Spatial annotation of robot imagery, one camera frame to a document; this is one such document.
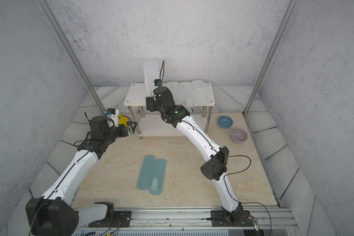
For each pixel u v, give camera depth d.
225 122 1.13
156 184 0.83
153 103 0.68
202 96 0.80
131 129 0.71
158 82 0.65
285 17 0.74
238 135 1.05
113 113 0.69
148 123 1.24
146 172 0.89
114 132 0.67
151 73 0.73
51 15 0.73
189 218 0.74
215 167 0.50
